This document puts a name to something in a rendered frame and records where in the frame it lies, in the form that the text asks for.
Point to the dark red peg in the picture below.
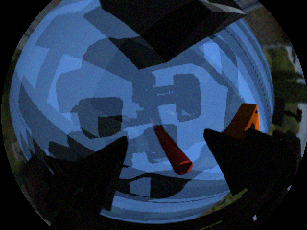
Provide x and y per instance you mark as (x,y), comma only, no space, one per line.
(179,160)

